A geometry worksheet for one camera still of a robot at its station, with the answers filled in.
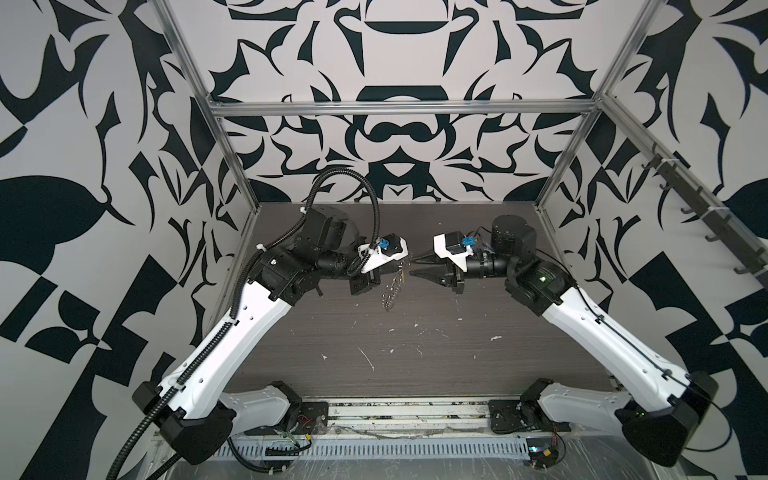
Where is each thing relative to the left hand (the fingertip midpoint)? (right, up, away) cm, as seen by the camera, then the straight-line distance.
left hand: (395, 257), depth 63 cm
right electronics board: (+35, -46, +8) cm, 59 cm away
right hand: (+4, -1, -4) cm, 5 cm away
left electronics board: (-27, -47, +10) cm, 56 cm away
